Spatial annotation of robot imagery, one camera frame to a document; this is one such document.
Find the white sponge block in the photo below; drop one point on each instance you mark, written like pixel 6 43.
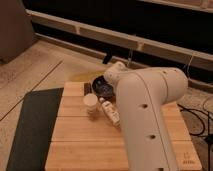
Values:
pixel 110 111

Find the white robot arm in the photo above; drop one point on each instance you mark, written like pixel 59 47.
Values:
pixel 140 95

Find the dark ceramic bowl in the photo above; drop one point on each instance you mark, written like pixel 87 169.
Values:
pixel 102 88

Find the small dark rectangular block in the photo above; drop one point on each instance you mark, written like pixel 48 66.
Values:
pixel 87 88

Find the white paper cup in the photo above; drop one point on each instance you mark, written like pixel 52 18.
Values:
pixel 91 103

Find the dark grey floor mat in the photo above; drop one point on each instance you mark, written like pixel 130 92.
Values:
pixel 34 130

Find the brown cabinet corner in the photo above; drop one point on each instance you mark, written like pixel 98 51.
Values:
pixel 16 31

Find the black object by rail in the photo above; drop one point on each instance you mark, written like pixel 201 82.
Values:
pixel 108 57

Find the white wooden rail shelf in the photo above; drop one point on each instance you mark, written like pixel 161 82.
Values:
pixel 151 47

